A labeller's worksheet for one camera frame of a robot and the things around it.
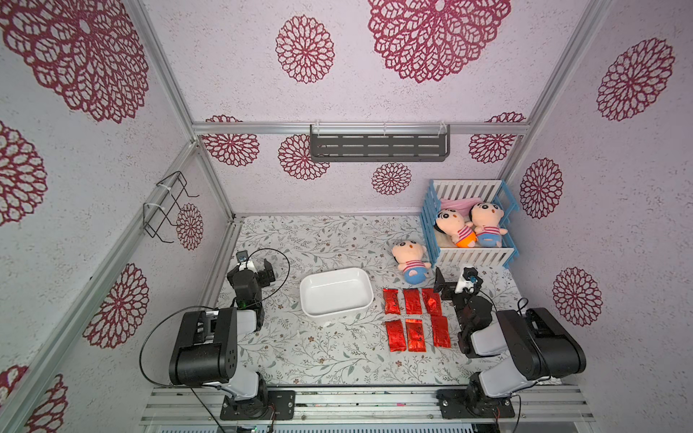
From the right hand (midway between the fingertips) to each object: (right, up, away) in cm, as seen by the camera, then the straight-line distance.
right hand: (456, 271), depth 89 cm
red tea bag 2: (-13, -11, +5) cm, 18 cm away
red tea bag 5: (-6, -19, -3) cm, 20 cm away
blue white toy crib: (+3, +4, +11) cm, 12 cm away
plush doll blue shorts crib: (+15, +19, +11) cm, 27 cm away
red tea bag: (-21, -11, +3) cm, 23 cm away
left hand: (-69, +2, +4) cm, 69 cm away
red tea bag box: (-14, -20, -3) cm, 25 cm away
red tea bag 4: (-21, -20, -3) cm, 29 cm away
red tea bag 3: (-6, -11, +4) cm, 13 cm away
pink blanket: (+11, +25, +20) cm, 34 cm away
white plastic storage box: (-40, -8, +8) cm, 42 cm away
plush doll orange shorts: (+3, +16, +11) cm, 20 cm away
